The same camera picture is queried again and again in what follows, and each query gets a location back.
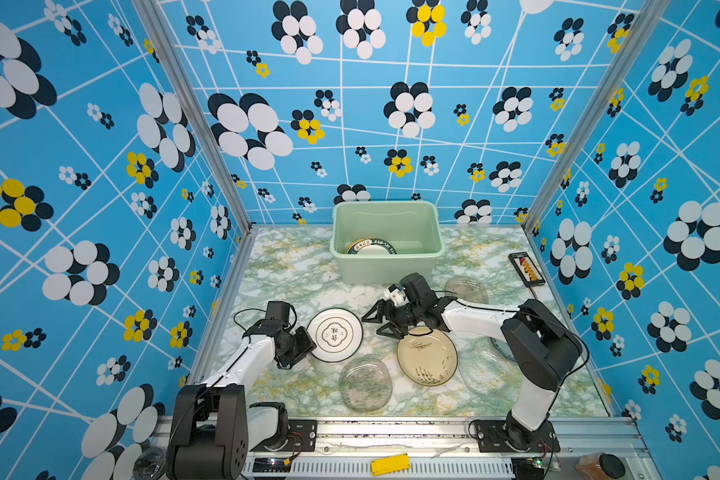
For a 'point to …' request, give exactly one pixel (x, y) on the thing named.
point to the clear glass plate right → (489, 370)
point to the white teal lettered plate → (369, 246)
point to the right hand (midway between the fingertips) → (370, 326)
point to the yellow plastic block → (391, 464)
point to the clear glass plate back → (467, 289)
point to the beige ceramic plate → (428, 358)
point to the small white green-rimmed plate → (337, 334)
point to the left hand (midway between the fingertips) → (313, 345)
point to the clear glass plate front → (365, 385)
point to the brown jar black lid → (600, 466)
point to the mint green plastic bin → (413, 229)
